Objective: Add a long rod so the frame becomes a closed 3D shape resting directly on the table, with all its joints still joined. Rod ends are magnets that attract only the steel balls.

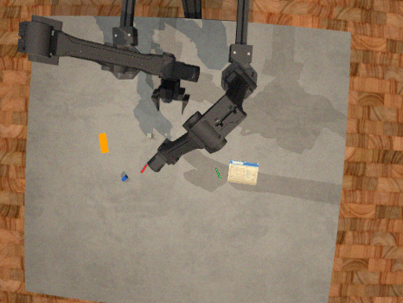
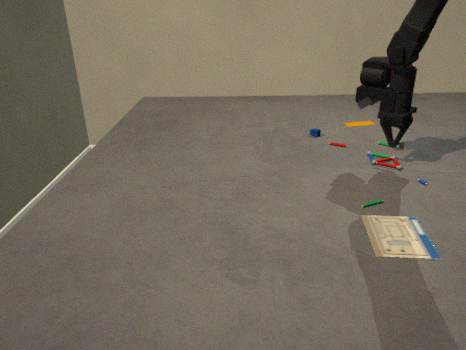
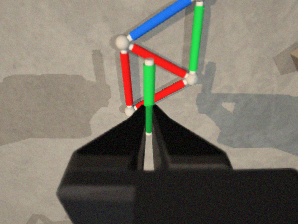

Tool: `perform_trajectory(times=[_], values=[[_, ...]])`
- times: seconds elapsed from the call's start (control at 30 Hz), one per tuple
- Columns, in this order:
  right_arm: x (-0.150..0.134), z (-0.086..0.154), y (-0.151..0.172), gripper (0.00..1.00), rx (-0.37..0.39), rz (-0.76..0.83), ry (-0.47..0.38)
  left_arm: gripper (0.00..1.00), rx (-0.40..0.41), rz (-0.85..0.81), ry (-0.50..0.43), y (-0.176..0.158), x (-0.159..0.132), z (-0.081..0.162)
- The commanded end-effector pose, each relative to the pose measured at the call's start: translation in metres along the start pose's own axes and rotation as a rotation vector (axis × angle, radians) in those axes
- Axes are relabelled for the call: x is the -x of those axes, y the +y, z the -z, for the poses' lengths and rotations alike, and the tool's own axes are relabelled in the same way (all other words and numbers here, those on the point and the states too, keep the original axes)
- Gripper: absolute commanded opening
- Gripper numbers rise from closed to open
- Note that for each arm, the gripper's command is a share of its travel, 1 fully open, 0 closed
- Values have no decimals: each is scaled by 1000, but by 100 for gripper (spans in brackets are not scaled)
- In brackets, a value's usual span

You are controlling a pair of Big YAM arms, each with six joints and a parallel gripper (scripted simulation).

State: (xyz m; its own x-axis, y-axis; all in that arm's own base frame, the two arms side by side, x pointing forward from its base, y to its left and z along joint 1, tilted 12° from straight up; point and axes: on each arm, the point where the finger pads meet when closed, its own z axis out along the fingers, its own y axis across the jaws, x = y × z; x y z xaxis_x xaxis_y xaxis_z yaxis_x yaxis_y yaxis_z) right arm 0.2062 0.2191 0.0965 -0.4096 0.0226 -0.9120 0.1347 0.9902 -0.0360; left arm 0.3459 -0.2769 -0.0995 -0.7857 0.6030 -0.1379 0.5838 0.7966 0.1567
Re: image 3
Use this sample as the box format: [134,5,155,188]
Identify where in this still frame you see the red rod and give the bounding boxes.
[129,43,189,78]
[120,50,133,108]
[134,79,187,110]

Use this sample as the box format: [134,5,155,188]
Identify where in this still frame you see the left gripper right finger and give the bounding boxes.
[152,104,233,170]

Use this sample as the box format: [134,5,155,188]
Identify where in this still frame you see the small cream cube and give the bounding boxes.
[290,49,298,71]

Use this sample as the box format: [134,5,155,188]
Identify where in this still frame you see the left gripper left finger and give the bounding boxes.
[65,104,146,171]

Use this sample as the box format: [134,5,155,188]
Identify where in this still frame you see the blue rod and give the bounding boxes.
[127,0,195,42]

